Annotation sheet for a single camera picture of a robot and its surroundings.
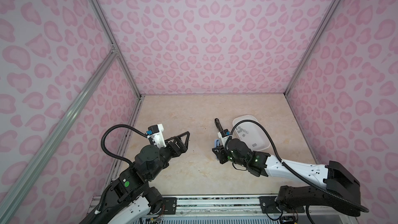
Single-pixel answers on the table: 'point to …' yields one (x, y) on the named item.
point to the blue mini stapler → (217, 143)
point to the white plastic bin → (251, 133)
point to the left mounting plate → (169, 205)
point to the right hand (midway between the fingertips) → (214, 149)
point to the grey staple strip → (254, 144)
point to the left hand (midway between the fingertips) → (184, 133)
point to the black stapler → (219, 126)
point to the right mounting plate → (268, 205)
